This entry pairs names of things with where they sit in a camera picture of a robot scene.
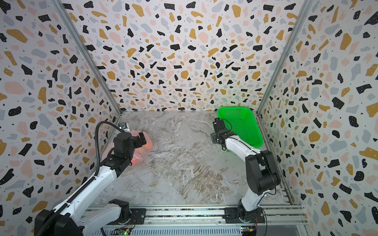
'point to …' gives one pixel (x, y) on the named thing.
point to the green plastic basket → (240, 121)
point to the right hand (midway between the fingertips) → (221, 134)
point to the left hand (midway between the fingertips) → (135, 134)
